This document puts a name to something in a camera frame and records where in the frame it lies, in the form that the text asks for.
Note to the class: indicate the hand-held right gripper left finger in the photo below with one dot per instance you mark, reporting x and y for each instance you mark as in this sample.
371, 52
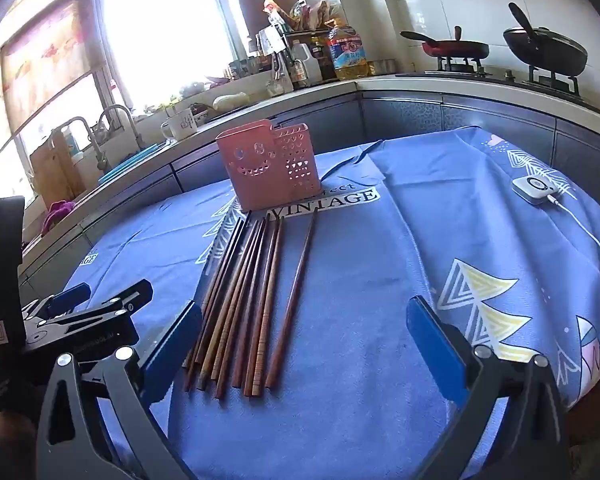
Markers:
172, 352

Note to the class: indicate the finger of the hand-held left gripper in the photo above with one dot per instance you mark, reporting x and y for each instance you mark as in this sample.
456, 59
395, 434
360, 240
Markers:
74, 294
105, 317

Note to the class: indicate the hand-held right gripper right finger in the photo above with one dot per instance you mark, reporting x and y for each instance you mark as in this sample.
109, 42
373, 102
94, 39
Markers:
436, 352

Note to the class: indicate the bunch of wooden chopsticks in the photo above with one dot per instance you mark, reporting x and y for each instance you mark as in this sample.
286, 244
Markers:
240, 320

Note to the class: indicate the dark wooden chopstick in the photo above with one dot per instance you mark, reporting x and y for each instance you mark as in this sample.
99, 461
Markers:
292, 295

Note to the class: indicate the pink plastic utensil holder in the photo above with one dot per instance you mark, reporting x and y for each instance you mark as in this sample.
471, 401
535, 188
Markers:
250, 170

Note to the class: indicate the pink cloth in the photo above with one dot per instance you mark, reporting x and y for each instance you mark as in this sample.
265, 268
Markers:
57, 215

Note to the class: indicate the blue printed tablecloth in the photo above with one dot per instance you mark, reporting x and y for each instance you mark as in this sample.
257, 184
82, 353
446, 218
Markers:
370, 270

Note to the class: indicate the wooden cutting board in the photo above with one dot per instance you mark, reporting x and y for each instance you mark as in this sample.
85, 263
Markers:
50, 175

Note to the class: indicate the blue drain tray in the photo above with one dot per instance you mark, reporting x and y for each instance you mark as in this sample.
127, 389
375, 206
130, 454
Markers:
130, 162

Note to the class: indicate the chrome faucet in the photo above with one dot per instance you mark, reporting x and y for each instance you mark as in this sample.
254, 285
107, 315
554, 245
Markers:
134, 132
94, 145

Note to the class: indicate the white round-button device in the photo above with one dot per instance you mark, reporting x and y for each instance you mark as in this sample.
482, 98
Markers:
532, 189

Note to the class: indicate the white printed mug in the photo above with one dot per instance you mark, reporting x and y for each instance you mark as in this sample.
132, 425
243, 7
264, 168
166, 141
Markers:
182, 125

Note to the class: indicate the printed window blind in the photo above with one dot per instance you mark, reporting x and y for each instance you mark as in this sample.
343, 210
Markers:
45, 60

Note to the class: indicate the kitchen counter with dark cabinets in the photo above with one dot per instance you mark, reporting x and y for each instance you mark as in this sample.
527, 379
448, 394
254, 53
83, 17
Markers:
415, 110

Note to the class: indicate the pale oblong vegetable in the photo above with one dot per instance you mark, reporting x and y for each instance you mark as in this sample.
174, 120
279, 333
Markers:
230, 100

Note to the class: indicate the black gas stove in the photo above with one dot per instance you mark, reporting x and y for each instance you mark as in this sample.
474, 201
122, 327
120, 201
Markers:
505, 80

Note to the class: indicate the small metal container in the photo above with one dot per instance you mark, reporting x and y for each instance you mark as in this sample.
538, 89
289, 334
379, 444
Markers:
382, 67

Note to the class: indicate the red frying pan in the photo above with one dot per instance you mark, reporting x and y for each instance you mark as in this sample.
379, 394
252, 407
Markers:
455, 50

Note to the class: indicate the yellow cooking oil bottle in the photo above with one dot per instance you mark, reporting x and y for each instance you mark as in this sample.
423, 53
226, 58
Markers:
350, 55

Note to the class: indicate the white plastic jug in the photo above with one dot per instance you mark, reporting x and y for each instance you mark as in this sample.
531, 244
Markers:
302, 67

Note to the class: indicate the dark condiment rack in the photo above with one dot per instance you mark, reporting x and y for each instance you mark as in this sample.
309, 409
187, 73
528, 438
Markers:
320, 60

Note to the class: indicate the black wok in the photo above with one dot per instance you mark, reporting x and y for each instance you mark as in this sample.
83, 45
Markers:
545, 52

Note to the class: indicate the brown board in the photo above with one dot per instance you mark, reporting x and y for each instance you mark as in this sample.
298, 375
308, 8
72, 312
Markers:
260, 0

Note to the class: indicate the pile of snack bags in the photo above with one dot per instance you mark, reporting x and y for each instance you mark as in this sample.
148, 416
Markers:
300, 12

